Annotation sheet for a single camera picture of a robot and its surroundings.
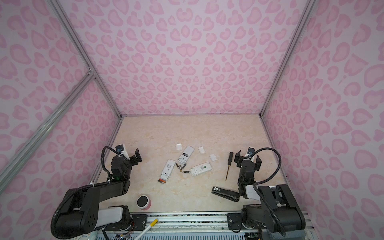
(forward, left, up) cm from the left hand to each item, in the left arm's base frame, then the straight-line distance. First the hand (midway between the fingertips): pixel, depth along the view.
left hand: (130, 148), depth 88 cm
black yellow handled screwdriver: (-6, -59, -11) cm, 60 cm away
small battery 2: (-9, -29, -11) cm, 33 cm away
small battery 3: (-6, -31, -11) cm, 34 cm away
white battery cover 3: (+5, -42, -12) cm, 44 cm away
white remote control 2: (-9, -41, -10) cm, 43 cm away
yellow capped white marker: (-36, -17, -11) cm, 42 cm away
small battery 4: (-10, -32, -12) cm, 36 cm away
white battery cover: (-1, -49, -11) cm, 51 cm away
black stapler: (-25, -57, -8) cm, 63 cm away
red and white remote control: (0, -32, -10) cm, 34 cm away
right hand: (-3, -70, -2) cm, 70 cm away
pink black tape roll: (-28, -12, -6) cm, 31 cm away
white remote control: (-10, -21, -10) cm, 25 cm away
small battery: (-7, -27, -12) cm, 30 cm away
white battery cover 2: (+7, -27, -11) cm, 30 cm away
